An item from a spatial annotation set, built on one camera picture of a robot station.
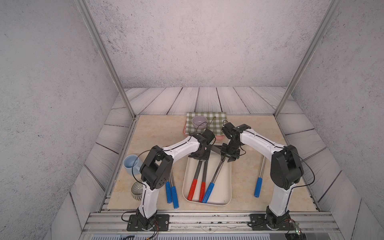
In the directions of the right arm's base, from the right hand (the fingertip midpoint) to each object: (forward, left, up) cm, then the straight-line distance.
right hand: (223, 158), depth 87 cm
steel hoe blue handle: (-17, +9, -3) cm, 20 cm away
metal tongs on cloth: (+40, +2, -7) cm, 41 cm away
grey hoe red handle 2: (-13, +16, -3) cm, 21 cm away
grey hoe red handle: (-14, +12, -6) cm, 19 cm away
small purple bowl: (+34, +15, -3) cm, 37 cm away
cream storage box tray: (-17, +2, -7) cm, 19 cm away
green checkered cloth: (+36, +2, -8) cm, 37 cm away
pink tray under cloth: (+4, +5, +15) cm, 16 cm away
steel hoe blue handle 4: (-16, +27, -7) cm, 32 cm away
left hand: (+1, +10, -4) cm, 10 cm away
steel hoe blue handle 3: (-17, +30, -6) cm, 35 cm away
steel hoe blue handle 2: (-10, -20, -7) cm, 24 cm away
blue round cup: (-3, +54, 0) cm, 54 cm away
